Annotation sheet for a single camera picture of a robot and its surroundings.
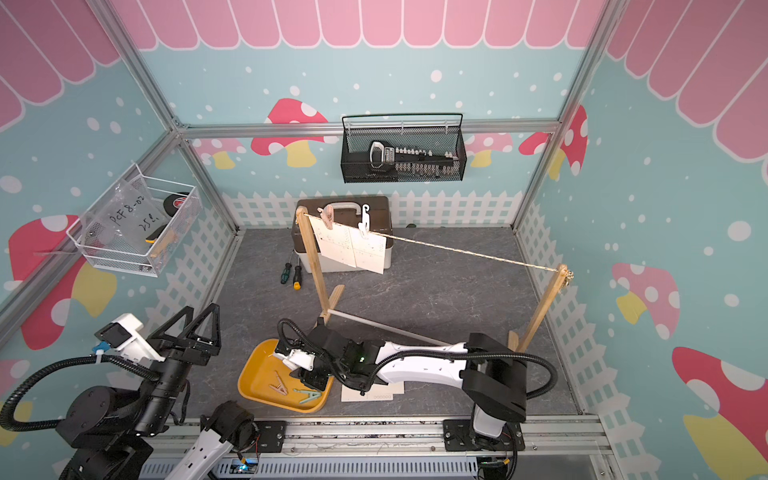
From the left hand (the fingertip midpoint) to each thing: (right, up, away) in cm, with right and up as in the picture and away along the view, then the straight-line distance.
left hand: (212, 312), depth 56 cm
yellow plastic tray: (-1, -24, +27) cm, 37 cm away
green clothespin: (+13, -27, +23) cm, 38 cm away
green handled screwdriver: (-4, +5, +50) cm, 50 cm away
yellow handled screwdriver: (+1, +1, +46) cm, 46 cm away
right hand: (+10, -16, +16) cm, 25 cm away
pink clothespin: (+4, -25, +25) cm, 36 cm away
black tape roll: (-26, +25, +25) cm, 44 cm away
